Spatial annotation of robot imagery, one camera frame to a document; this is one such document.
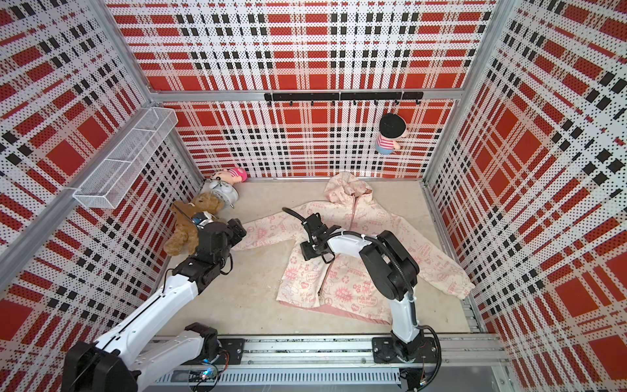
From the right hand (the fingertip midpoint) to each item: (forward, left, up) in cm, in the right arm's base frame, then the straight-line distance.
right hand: (312, 250), depth 95 cm
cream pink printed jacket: (-14, -11, 0) cm, 17 cm away
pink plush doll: (+37, +39, +5) cm, 55 cm away
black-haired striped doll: (+36, -32, +31) cm, 58 cm away
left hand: (+1, +25, +17) cm, 30 cm away
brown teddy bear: (+2, +49, +6) cm, 50 cm away
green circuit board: (-40, +28, +1) cm, 49 cm away
